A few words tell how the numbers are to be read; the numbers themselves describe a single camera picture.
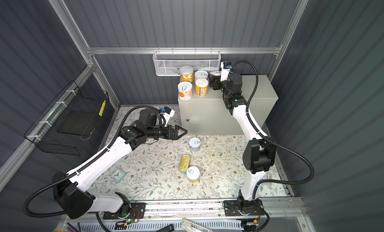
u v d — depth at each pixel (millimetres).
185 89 721
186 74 787
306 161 410
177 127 642
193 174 805
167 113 666
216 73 805
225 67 671
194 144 923
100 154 457
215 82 723
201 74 803
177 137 633
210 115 928
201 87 731
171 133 630
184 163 860
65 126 720
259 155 490
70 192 383
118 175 826
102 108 833
